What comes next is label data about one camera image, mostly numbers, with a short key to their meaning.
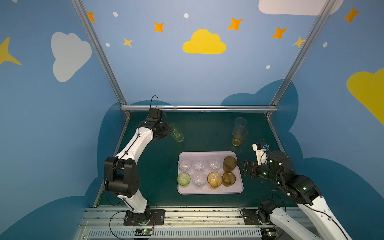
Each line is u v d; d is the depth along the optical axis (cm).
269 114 126
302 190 44
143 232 70
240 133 104
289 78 98
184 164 88
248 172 60
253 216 75
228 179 86
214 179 86
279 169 49
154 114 70
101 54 85
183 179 86
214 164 91
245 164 60
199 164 89
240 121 101
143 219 69
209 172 82
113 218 75
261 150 60
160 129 75
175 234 70
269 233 71
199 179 87
